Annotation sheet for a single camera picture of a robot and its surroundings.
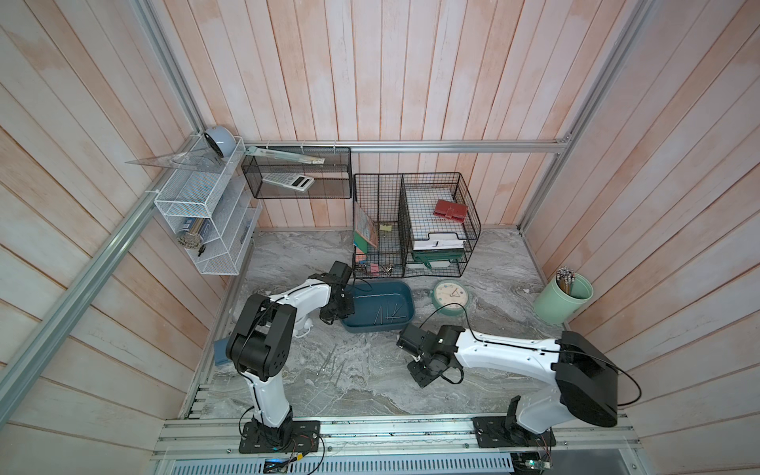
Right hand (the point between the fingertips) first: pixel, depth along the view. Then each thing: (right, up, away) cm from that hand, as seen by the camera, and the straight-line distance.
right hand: (419, 372), depth 82 cm
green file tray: (+6, +33, +17) cm, 38 cm away
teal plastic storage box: (-11, +17, +13) cm, 24 cm away
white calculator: (-39, +58, +16) cm, 72 cm away
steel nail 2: (-28, +1, +3) cm, 28 cm away
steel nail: (-7, +14, +13) cm, 20 cm away
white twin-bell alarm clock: (-36, +10, +10) cm, 39 cm away
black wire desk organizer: (0, +43, +13) cm, 45 cm away
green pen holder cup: (+42, +21, +1) cm, 47 cm away
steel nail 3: (-23, 0, +1) cm, 23 cm away
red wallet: (+13, +48, +12) cm, 51 cm away
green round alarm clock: (+13, +21, +15) cm, 29 cm away
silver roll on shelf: (-61, +38, -6) cm, 72 cm away
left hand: (-23, +13, +13) cm, 29 cm away
